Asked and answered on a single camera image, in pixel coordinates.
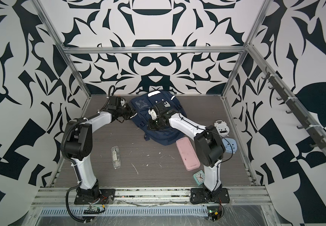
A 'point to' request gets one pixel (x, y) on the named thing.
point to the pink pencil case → (188, 154)
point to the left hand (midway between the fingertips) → (139, 106)
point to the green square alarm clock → (199, 177)
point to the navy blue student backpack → (142, 102)
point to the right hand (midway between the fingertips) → (146, 127)
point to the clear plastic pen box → (116, 157)
